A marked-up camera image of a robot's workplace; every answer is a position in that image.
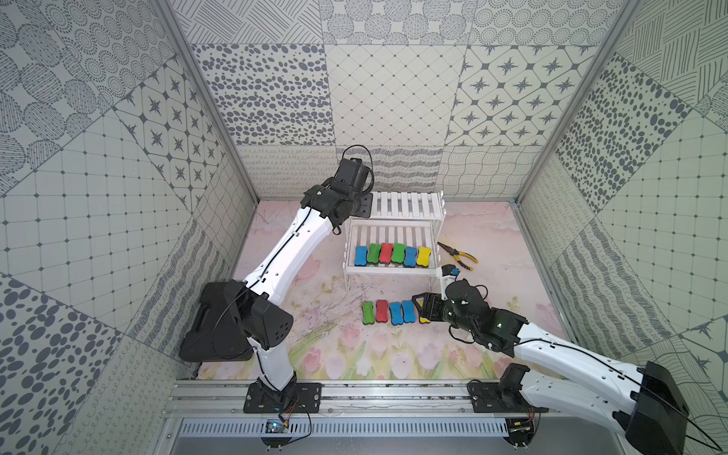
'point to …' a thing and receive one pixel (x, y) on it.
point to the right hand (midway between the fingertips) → (421, 301)
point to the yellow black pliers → (456, 255)
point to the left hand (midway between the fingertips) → (357, 195)
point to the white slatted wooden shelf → (413, 218)
